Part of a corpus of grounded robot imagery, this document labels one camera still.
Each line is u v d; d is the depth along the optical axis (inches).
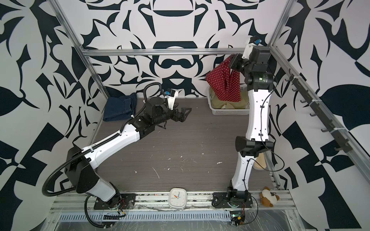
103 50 36.7
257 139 19.4
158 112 23.1
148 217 25.5
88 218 27.0
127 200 29.3
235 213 28.5
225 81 30.5
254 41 22.7
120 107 42.7
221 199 29.3
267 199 28.7
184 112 26.2
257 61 19.7
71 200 29.7
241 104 44.0
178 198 28.7
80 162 16.7
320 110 21.7
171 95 25.1
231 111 44.0
